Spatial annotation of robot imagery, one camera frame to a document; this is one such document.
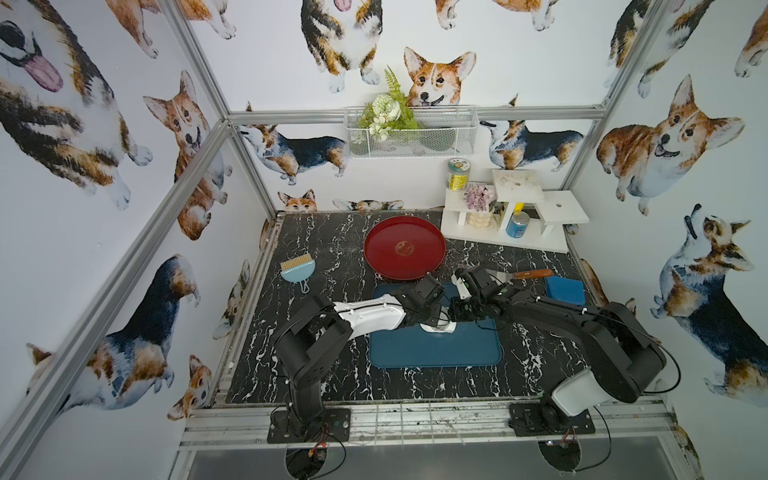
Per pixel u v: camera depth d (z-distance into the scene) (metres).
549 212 1.01
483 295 0.71
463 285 0.75
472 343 0.86
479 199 0.95
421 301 0.70
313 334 0.51
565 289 0.98
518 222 1.06
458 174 1.03
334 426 0.74
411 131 0.84
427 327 0.83
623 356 0.45
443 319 0.90
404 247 1.10
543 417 0.68
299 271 1.04
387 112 0.79
